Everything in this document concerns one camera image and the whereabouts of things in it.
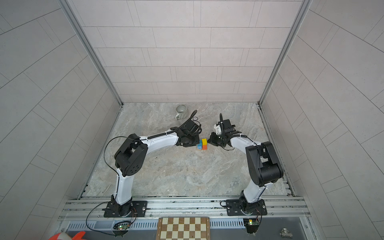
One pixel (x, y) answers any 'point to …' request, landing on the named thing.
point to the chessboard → (183, 228)
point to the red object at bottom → (79, 236)
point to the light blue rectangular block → (199, 147)
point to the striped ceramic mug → (182, 112)
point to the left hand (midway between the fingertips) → (203, 140)
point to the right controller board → (251, 224)
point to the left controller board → (122, 229)
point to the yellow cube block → (204, 141)
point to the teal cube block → (200, 141)
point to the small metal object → (285, 233)
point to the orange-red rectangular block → (204, 146)
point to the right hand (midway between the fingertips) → (207, 140)
